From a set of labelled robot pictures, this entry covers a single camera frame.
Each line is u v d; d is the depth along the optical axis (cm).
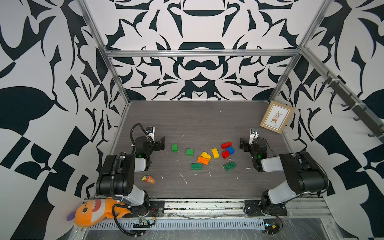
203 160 89
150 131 81
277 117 100
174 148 92
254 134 82
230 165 87
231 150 93
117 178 42
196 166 87
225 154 92
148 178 81
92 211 66
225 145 94
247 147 86
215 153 92
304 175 46
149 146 80
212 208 76
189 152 92
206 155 91
